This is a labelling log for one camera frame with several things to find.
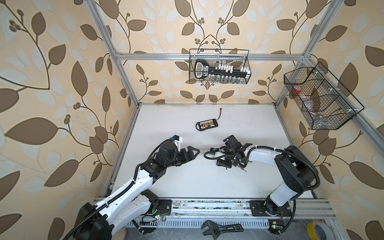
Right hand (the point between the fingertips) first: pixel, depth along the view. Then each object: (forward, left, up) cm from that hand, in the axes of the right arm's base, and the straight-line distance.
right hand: (219, 160), depth 91 cm
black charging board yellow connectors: (+27, +6, +2) cm, 28 cm away
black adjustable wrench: (-34, +6, +1) cm, 35 cm away
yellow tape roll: (-35, -44, +4) cm, 56 cm away
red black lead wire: (+39, -6, +1) cm, 39 cm away
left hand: (-3, +14, +17) cm, 22 cm away
